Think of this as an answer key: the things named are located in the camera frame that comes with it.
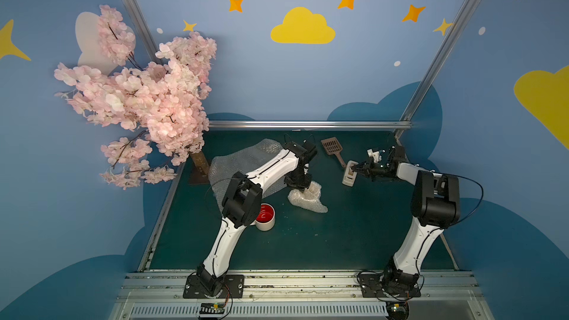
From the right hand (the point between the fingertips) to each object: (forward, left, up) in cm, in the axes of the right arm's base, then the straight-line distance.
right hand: (355, 166), depth 98 cm
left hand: (-13, +23, 0) cm, 26 cm away
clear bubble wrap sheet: (-1, +62, -6) cm, 62 cm away
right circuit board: (-52, -10, -11) cm, 54 cm away
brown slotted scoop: (+18, +7, -8) cm, 21 cm away
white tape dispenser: (-2, +1, -6) cm, 6 cm away
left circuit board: (-56, +53, -10) cm, 77 cm away
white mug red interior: (-25, +38, -5) cm, 46 cm away
